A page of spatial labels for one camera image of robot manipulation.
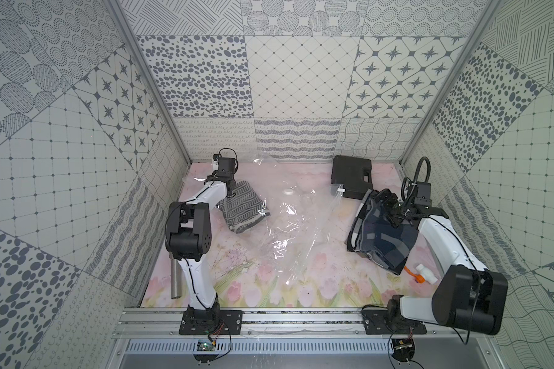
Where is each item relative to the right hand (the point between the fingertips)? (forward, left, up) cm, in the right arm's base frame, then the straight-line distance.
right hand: (376, 207), depth 86 cm
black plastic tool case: (+27, +2, -10) cm, 28 cm away
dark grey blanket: (-13, -5, -4) cm, 15 cm away
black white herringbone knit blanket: (+5, +53, -9) cm, 54 cm away
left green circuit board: (-43, +60, -15) cm, 75 cm away
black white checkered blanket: (-9, +5, -5) cm, 11 cm away
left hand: (+15, +62, -1) cm, 64 cm away
